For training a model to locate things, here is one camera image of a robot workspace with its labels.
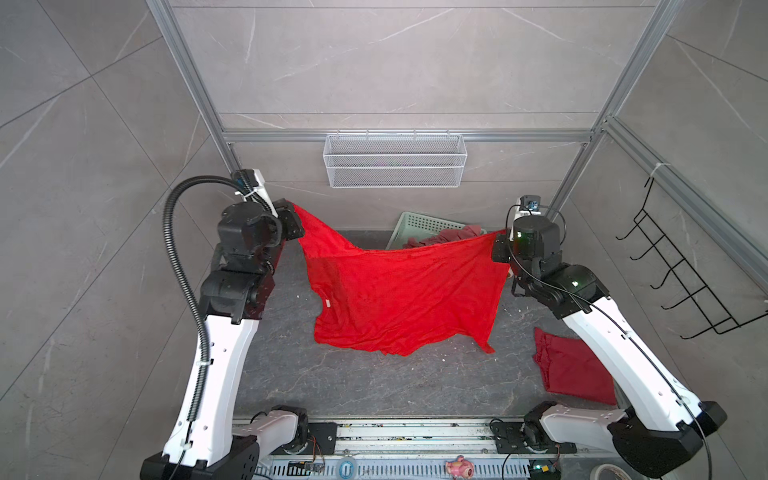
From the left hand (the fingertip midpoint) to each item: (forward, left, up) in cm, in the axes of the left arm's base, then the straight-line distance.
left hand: (282, 194), depth 59 cm
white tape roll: (-46, -69, -45) cm, 94 cm away
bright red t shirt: (-5, -28, -36) cm, 45 cm away
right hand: (-1, -50, -11) cm, 51 cm away
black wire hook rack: (-10, -88, -14) cm, 90 cm away
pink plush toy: (-44, -37, -45) cm, 73 cm away
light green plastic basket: (+35, -35, -46) cm, 67 cm away
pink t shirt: (+30, -45, -45) cm, 70 cm away
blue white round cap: (-43, -10, -49) cm, 66 cm away
